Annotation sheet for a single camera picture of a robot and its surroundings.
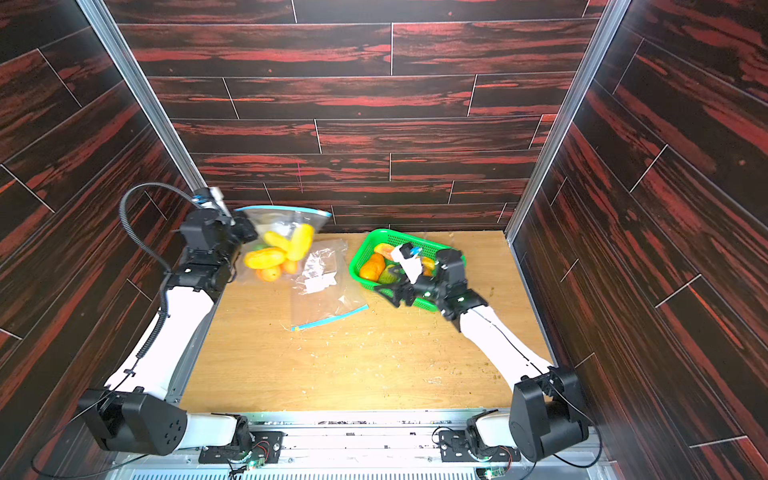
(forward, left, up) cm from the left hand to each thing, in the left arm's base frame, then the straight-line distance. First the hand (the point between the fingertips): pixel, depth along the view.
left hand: (248, 211), depth 75 cm
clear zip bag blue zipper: (+6, -4, -15) cm, 17 cm away
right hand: (-9, -36, -14) cm, 40 cm away
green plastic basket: (+22, -32, -30) cm, 49 cm away
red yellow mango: (+18, -35, -33) cm, 51 cm away
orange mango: (+7, -31, -31) cm, 45 cm away
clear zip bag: (+3, -14, -37) cm, 39 cm away
